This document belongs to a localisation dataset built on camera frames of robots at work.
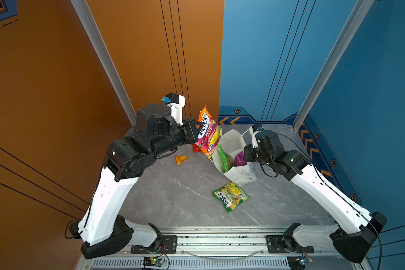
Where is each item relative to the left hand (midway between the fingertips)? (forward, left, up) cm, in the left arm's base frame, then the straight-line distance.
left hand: (205, 122), depth 52 cm
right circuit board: (-32, -39, -50) cm, 71 cm away
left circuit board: (-32, +22, -51) cm, 64 cm away
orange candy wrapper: (+19, +16, -49) cm, 55 cm away
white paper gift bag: (+1, -16, -34) cm, 37 cm away
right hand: (+7, -16, -22) cm, 28 cm away
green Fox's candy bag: (-5, -13, -46) cm, 48 cm away
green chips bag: (+14, -11, -41) cm, 45 cm away
